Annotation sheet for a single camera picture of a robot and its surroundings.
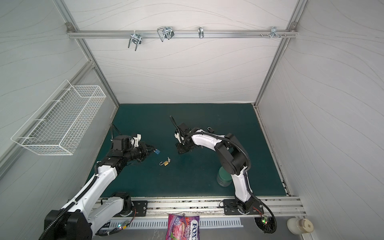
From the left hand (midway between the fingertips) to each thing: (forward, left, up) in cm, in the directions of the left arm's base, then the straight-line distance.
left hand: (158, 145), depth 80 cm
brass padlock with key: (-4, -3, -14) cm, 15 cm away
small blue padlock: (-3, 0, -1) cm, 4 cm away
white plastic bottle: (-34, -66, -8) cm, 74 cm away
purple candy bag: (-35, -15, -13) cm, 40 cm away
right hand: (+6, -11, -12) cm, 18 cm away
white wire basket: (0, +43, +17) cm, 47 cm away
